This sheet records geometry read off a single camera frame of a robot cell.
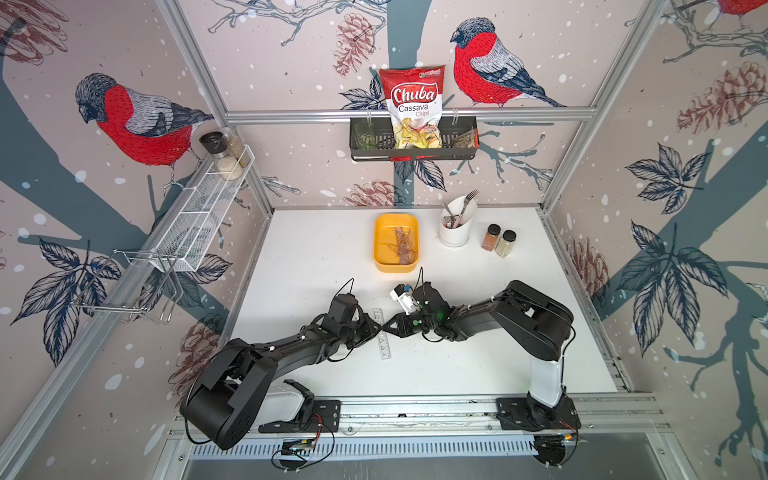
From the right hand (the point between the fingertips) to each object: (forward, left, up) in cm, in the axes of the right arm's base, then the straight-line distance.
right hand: (385, 328), depth 88 cm
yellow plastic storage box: (+33, -2, 0) cm, 33 cm away
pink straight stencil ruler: (+32, -6, +1) cm, 32 cm away
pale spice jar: (+29, -40, +6) cm, 50 cm away
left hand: (+1, 0, +2) cm, 2 cm away
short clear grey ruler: (-2, 0, -1) cm, 2 cm away
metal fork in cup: (+41, -27, +16) cm, 52 cm away
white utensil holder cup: (+33, -25, +5) cm, 42 cm away
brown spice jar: (+31, -36, +7) cm, 48 cm away
